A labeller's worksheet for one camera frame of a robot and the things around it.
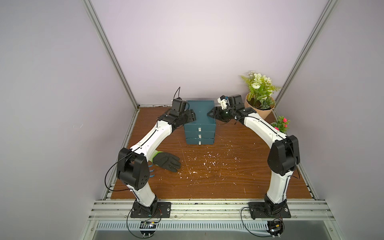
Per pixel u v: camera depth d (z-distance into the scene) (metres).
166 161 0.90
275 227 0.71
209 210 0.74
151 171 0.87
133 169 0.45
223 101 0.83
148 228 0.72
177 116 0.66
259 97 0.97
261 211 0.72
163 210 0.73
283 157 0.50
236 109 0.70
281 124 0.92
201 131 0.83
